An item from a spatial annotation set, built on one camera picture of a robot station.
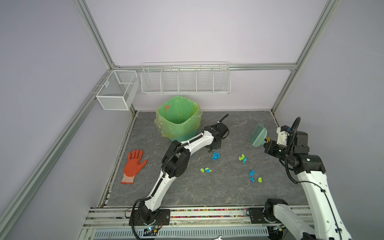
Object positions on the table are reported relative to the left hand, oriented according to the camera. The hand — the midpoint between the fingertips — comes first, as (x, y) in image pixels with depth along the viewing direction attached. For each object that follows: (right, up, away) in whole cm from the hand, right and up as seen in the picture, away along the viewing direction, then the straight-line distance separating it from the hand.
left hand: (215, 146), depth 96 cm
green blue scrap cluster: (+18, -7, -2) cm, 19 cm away
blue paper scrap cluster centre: (0, -6, -2) cm, 6 cm away
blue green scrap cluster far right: (+21, -14, -8) cm, 27 cm away
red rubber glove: (-51, -12, -6) cm, 53 cm away
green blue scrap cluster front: (-6, -13, -7) cm, 16 cm away
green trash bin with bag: (-26, +19, +12) cm, 34 cm away
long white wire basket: (-31, +45, +2) cm, 55 cm away
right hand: (+23, +4, -22) cm, 32 cm away
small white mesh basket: (-66, +38, +6) cm, 76 cm away
